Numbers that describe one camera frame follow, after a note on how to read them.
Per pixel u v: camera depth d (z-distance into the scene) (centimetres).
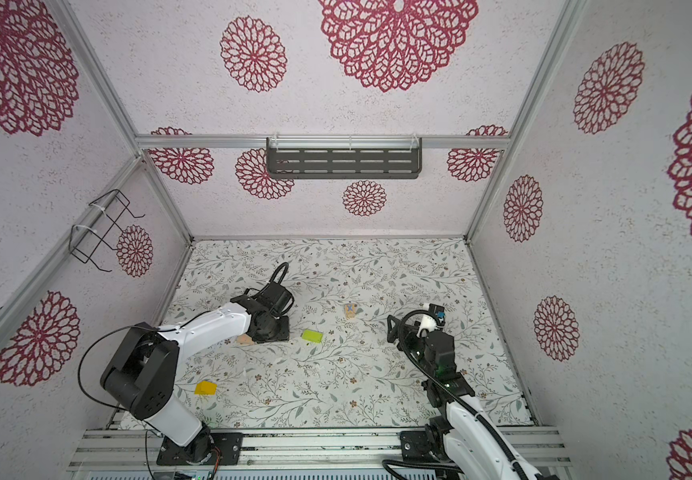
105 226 79
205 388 83
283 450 76
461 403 56
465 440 54
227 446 74
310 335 95
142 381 45
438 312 71
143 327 48
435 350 63
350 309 97
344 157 96
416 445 75
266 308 67
